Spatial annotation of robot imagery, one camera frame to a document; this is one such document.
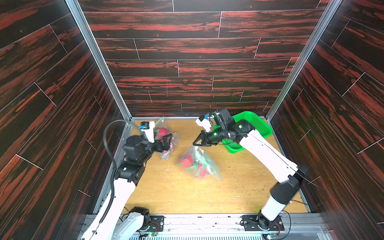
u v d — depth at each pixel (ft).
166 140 2.07
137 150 1.65
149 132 1.98
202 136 1.99
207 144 1.99
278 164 1.48
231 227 2.41
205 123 2.14
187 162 2.52
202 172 2.58
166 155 2.98
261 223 2.14
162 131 3.33
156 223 2.36
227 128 1.80
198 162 2.55
